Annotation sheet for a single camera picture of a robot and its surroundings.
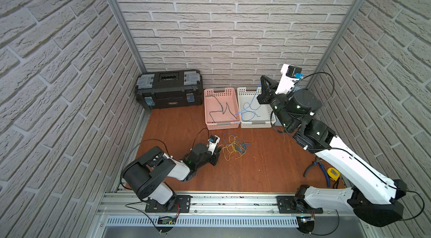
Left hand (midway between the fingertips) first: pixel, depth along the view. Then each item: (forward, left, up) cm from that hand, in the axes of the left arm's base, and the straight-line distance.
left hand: (222, 147), depth 88 cm
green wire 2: (+38, +9, -1) cm, 40 cm away
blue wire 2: (+27, -16, -2) cm, 31 cm away
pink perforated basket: (+28, 0, -2) cm, 28 cm away
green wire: (+31, -3, -2) cm, 32 cm away
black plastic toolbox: (+33, +32, +11) cm, 47 cm away
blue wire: (+27, -18, -3) cm, 32 cm away
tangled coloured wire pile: (+1, -6, 0) cm, 6 cm away
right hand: (+6, -13, +44) cm, 47 cm away
